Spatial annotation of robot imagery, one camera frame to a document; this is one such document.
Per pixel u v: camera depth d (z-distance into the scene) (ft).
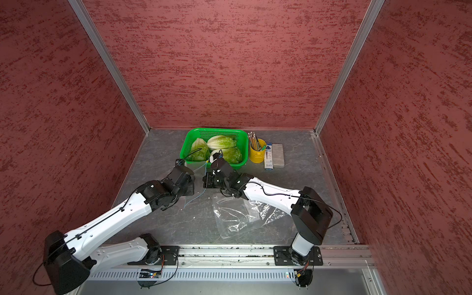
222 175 2.00
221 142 3.38
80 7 2.32
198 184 2.33
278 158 3.38
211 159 2.47
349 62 2.87
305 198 1.47
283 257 2.41
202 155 3.19
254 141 3.15
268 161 3.39
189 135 3.51
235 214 2.58
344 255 2.49
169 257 2.43
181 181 1.94
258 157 3.25
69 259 1.24
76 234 1.35
